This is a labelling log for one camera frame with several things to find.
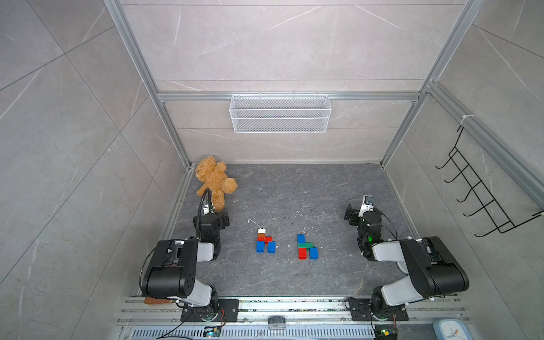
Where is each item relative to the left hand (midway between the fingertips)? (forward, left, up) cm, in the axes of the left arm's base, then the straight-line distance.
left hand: (213, 209), depth 93 cm
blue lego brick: (-15, -21, -6) cm, 27 cm away
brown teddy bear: (+16, +1, +2) cm, 16 cm away
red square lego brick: (-19, -39, -6) cm, 43 cm away
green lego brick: (-16, -41, -5) cm, 44 cm away
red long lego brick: (-13, -23, -5) cm, 27 cm away
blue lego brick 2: (-12, -39, -7) cm, 41 cm away
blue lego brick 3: (-19, -43, -6) cm, 48 cm away
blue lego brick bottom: (-16, -26, -6) cm, 31 cm away
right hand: (-1, -67, +1) cm, 67 cm away
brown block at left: (-35, +16, -3) cm, 39 cm away
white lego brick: (-9, -22, -4) cm, 24 cm away
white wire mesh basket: (+40, -32, +23) cm, 56 cm away
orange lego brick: (-10, -22, -6) cm, 25 cm away
